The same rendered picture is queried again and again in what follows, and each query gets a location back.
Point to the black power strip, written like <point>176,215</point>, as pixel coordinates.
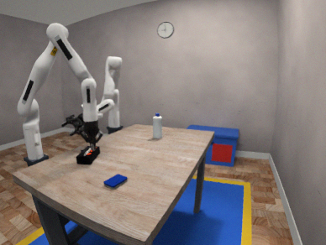
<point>86,156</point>

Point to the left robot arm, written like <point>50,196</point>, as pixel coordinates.
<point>112,63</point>

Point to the white bottle with blue cap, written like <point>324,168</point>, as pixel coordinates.
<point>157,126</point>

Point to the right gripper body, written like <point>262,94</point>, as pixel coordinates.
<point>91,126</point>

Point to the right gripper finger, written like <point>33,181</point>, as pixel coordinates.
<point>86,138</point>
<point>94,141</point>

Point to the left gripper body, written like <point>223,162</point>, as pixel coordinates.
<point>80,119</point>

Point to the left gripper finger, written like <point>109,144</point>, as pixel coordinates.
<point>77,130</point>
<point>69,121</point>

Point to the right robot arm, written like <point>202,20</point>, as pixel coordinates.
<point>27,105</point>

